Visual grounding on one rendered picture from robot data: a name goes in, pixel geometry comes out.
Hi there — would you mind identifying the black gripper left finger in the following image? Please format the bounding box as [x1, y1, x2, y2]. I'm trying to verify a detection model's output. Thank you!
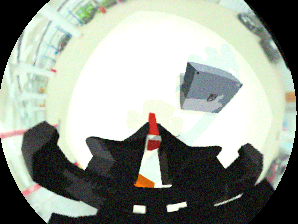
[85, 123, 150, 184]

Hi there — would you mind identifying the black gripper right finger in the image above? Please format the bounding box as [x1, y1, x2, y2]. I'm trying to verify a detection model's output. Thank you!
[157, 124, 222, 185]

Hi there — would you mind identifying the grey sloped panel with hole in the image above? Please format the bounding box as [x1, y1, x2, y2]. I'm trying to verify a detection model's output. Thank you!
[180, 61, 243, 113]

